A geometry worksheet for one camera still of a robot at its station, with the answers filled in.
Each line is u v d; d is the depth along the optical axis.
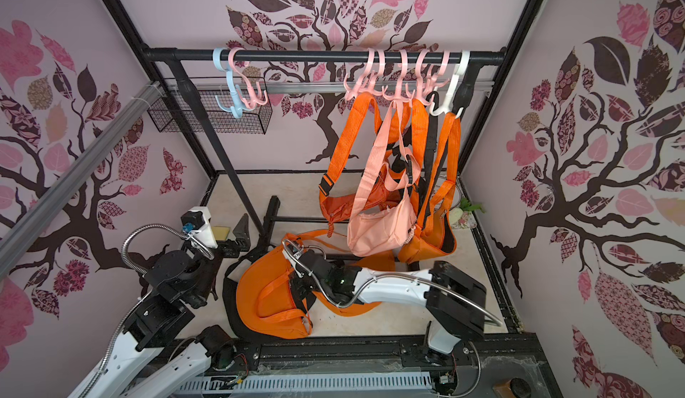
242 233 0.57
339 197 0.85
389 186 0.66
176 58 0.47
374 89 0.54
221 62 0.46
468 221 1.03
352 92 0.53
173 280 0.43
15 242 0.50
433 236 0.83
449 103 0.53
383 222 0.67
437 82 0.53
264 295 0.80
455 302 0.43
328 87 1.20
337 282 0.58
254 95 0.53
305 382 0.70
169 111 0.95
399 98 0.54
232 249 0.57
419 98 0.53
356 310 0.82
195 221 0.50
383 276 0.52
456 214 1.02
